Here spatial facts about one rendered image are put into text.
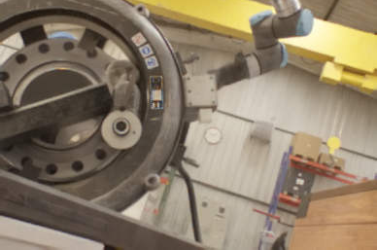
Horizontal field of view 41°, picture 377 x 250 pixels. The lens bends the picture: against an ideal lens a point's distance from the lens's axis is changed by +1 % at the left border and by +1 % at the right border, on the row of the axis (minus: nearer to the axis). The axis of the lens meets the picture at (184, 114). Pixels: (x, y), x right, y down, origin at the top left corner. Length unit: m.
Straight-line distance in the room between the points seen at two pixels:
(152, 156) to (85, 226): 1.00
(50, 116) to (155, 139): 0.30
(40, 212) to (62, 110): 1.06
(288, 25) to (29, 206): 1.46
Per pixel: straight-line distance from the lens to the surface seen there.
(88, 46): 1.66
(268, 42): 1.86
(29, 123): 1.47
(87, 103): 1.46
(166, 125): 1.46
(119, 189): 1.43
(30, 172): 1.58
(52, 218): 0.42
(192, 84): 1.53
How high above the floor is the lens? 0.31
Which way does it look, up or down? 14 degrees up
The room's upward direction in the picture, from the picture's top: 18 degrees clockwise
